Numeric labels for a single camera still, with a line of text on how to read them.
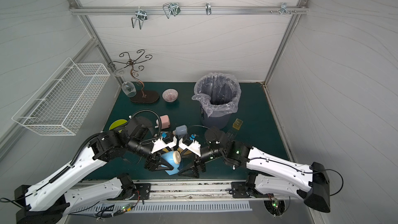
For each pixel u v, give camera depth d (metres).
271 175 0.48
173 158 0.56
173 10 0.77
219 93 0.92
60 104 0.68
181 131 0.86
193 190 0.75
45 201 0.38
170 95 1.11
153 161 0.51
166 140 0.51
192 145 0.54
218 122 0.98
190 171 0.53
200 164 0.53
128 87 0.88
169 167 0.55
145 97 1.11
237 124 0.98
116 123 0.93
